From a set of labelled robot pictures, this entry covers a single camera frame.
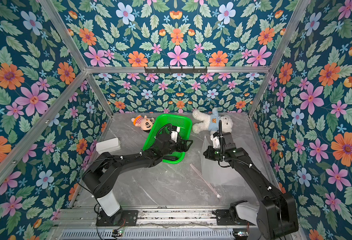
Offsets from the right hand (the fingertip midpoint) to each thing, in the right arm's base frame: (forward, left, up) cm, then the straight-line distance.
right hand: (207, 150), depth 82 cm
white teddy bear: (+28, -5, -7) cm, 29 cm away
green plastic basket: (+29, +15, -8) cm, 33 cm away
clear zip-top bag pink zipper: (-19, -6, -15) cm, 25 cm away
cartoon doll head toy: (+24, +41, -5) cm, 48 cm away
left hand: (+6, +10, +2) cm, 12 cm away
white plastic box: (+8, +64, -10) cm, 65 cm away
